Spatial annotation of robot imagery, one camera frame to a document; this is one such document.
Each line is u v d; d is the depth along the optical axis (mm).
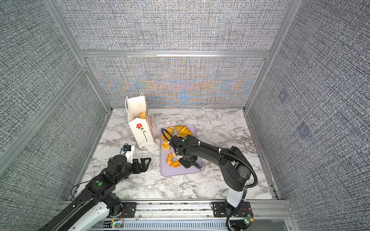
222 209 730
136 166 674
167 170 868
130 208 734
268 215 732
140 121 790
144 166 689
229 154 468
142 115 998
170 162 878
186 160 733
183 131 1001
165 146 927
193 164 774
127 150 680
